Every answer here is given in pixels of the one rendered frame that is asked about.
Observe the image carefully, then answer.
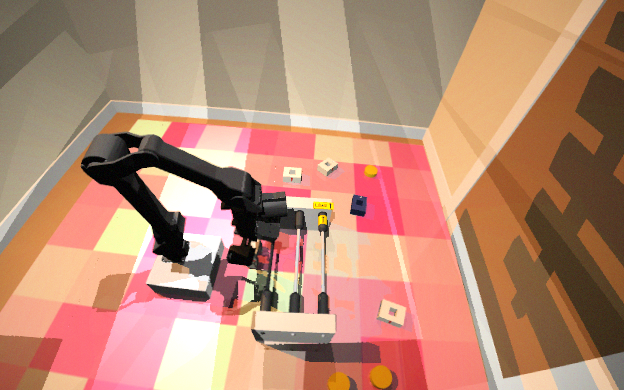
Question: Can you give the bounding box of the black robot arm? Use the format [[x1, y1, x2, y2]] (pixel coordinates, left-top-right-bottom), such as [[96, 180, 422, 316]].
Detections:
[[81, 131, 288, 262]]

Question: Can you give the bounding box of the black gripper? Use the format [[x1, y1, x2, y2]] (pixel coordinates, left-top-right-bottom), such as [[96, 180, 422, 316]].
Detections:
[[226, 212, 261, 266]]

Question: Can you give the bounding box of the orange round disc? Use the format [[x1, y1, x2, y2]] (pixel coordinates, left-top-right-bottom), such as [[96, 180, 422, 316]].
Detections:
[[369, 366, 392, 389], [364, 165, 378, 178], [328, 372, 350, 390]]

